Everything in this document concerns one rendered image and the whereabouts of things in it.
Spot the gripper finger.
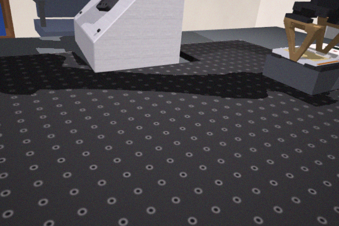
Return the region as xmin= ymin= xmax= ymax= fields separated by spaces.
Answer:
xmin=283 ymin=17 xmax=325 ymax=62
xmin=316 ymin=16 xmax=339 ymax=54

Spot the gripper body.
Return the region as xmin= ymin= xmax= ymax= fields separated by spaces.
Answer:
xmin=285 ymin=0 xmax=339 ymax=25

